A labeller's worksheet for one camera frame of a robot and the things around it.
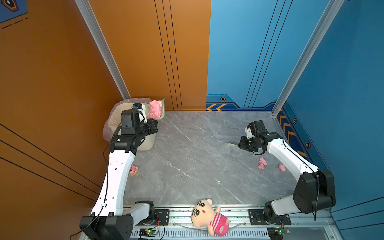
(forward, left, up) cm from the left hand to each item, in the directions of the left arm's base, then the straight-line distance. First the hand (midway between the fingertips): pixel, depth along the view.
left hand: (155, 119), depth 73 cm
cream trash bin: (+5, +10, -28) cm, 30 cm away
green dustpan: (+6, +5, +2) cm, 8 cm away
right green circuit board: (-42, -59, -33) cm, 80 cm away
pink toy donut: (-14, +17, -30) cm, 37 cm away
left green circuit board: (-43, +2, -33) cm, 54 cm away
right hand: (-2, -45, -20) cm, 49 cm away
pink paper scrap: (-7, -62, -31) cm, 69 cm away
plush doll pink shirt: (-37, -24, -23) cm, 50 cm away
